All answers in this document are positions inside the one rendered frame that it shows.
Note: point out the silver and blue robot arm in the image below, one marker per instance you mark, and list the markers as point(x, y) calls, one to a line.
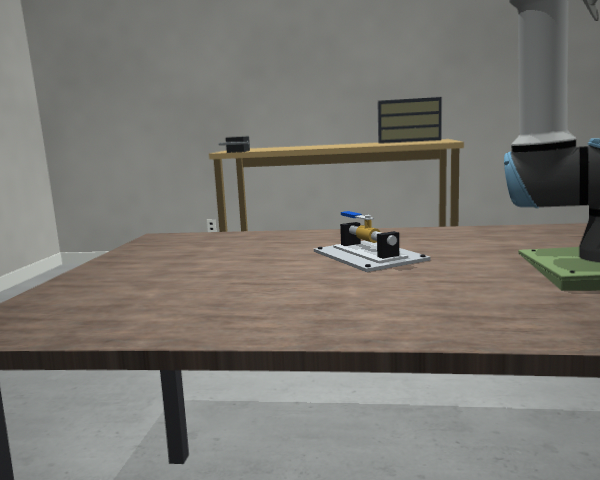
point(556, 172)

